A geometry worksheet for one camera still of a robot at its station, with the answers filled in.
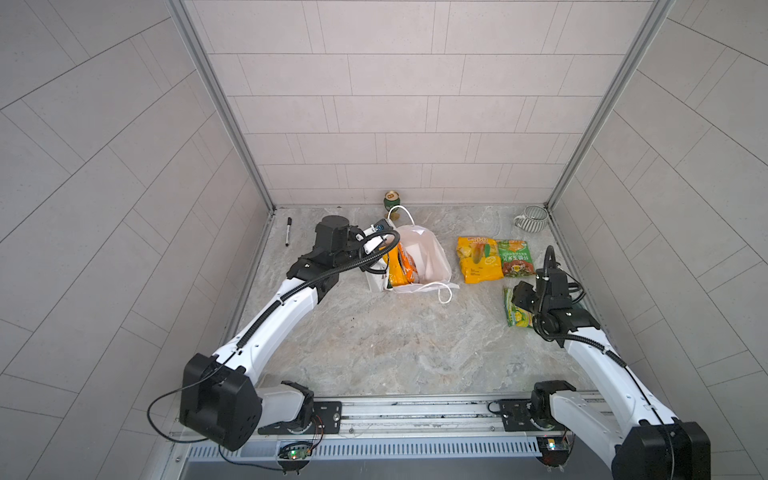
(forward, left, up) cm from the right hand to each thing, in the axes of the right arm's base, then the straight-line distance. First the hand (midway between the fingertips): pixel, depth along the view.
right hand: (519, 288), depth 84 cm
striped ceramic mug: (+28, -16, -2) cm, 32 cm away
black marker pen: (+36, +73, -4) cm, 82 cm away
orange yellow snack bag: (+7, +33, +5) cm, 34 cm away
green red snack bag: (+15, -6, -6) cm, 17 cm away
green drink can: (+37, +35, +4) cm, 51 cm away
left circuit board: (-34, +60, -5) cm, 69 cm away
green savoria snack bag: (-6, +1, -6) cm, 8 cm away
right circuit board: (-36, +1, -10) cm, 38 cm away
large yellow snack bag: (+14, +7, -4) cm, 16 cm away
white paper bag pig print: (+5, +25, +9) cm, 27 cm away
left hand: (+9, +36, +18) cm, 41 cm away
